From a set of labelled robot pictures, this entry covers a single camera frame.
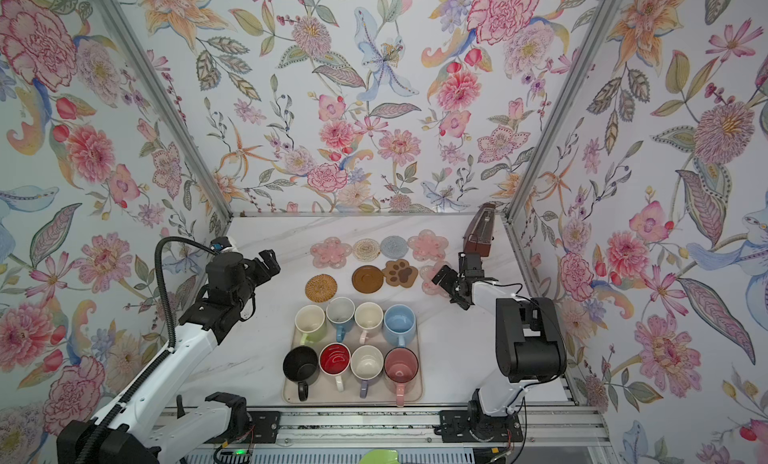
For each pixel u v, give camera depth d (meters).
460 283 0.75
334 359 0.83
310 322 0.87
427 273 1.04
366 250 1.10
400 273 1.04
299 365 0.81
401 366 0.82
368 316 0.88
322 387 0.80
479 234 1.03
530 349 0.47
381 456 0.78
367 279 1.01
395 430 0.76
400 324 0.90
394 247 1.10
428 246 1.12
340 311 0.87
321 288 0.99
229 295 0.59
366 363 0.84
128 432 0.40
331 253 1.10
